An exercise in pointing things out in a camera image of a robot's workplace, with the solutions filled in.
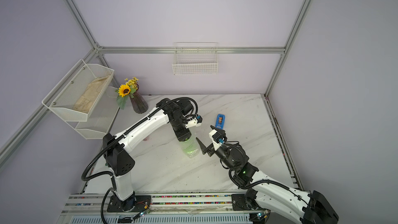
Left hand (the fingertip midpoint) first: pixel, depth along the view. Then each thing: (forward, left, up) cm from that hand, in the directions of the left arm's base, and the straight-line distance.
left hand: (182, 137), depth 79 cm
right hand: (-2, -12, +7) cm, 14 cm away
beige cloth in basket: (+12, +48, +14) cm, 52 cm away
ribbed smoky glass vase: (+30, +33, -8) cm, 46 cm away
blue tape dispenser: (+19, -22, -13) cm, 32 cm away
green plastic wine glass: (-2, -3, -9) cm, 10 cm away
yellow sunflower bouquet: (+27, +36, +8) cm, 46 cm away
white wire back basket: (+46, -4, +17) cm, 49 cm away
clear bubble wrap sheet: (-7, -7, +10) cm, 14 cm away
